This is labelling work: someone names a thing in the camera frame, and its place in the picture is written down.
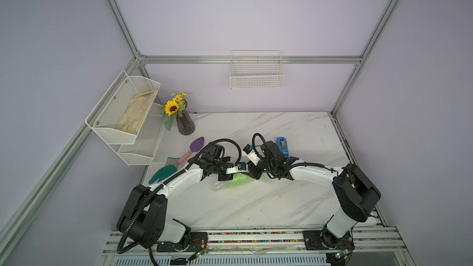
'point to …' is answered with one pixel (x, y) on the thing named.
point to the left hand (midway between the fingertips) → (236, 170)
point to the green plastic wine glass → (240, 178)
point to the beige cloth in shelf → (131, 119)
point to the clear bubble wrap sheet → (223, 185)
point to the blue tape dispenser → (282, 146)
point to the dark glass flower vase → (185, 123)
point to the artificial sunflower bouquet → (173, 108)
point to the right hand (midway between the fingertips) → (245, 169)
